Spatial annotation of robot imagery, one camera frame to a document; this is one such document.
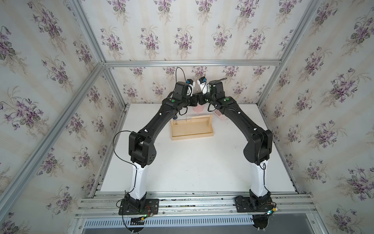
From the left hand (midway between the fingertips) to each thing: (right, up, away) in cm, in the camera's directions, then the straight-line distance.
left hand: (200, 98), depth 85 cm
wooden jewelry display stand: (-4, -19, +21) cm, 29 cm away
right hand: (0, +4, +3) cm, 5 cm away
